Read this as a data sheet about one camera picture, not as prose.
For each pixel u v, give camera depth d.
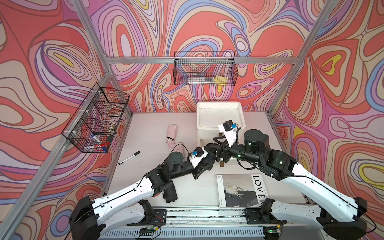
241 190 0.78
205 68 0.97
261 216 0.66
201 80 0.90
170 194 0.80
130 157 0.96
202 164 0.61
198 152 0.56
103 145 0.64
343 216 0.38
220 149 0.51
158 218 0.72
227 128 0.50
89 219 0.40
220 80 0.90
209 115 0.88
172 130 1.06
